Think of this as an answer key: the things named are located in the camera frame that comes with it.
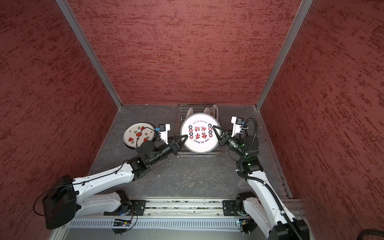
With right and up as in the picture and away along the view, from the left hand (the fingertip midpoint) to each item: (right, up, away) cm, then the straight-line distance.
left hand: (188, 139), depth 70 cm
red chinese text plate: (-1, +14, +33) cm, 36 cm away
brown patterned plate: (+11, +16, +33) cm, 38 cm away
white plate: (+7, +1, -1) cm, 7 cm away
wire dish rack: (-5, +16, +40) cm, 43 cm away
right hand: (+11, +5, 0) cm, 12 cm away
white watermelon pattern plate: (-37, 0, +31) cm, 48 cm away
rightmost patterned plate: (+16, +15, +22) cm, 31 cm away
